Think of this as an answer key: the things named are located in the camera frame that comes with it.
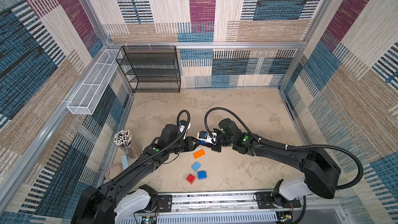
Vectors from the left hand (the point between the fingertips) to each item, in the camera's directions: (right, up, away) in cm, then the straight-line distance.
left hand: (201, 143), depth 77 cm
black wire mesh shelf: (-35, +43, +32) cm, 64 cm away
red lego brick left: (-5, -18, +1) cm, 19 cm away
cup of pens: (-36, +2, -2) cm, 36 cm away
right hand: (+2, +1, +4) cm, 5 cm away
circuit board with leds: (+37, -32, -6) cm, 49 cm away
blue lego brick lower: (+1, -17, +4) cm, 18 cm away
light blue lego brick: (-3, -15, +9) cm, 17 cm away
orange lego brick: (-1, -9, +12) cm, 15 cm away
